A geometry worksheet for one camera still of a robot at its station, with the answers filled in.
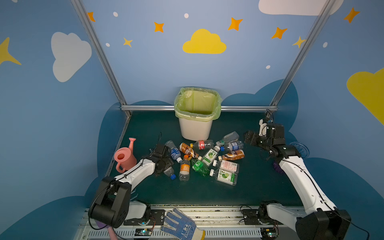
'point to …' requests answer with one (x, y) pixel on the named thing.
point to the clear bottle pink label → (227, 165)
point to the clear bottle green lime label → (225, 176)
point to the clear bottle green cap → (228, 138)
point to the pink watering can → (126, 157)
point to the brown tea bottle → (234, 155)
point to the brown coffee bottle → (188, 150)
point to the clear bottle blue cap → (169, 172)
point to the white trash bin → (195, 130)
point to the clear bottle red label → (203, 144)
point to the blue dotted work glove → (186, 229)
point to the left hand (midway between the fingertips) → (169, 165)
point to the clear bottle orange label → (184, 175)
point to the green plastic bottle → (198, 166)
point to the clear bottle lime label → (210, 155)
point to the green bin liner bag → (197, 104)
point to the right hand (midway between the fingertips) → (252, 133)
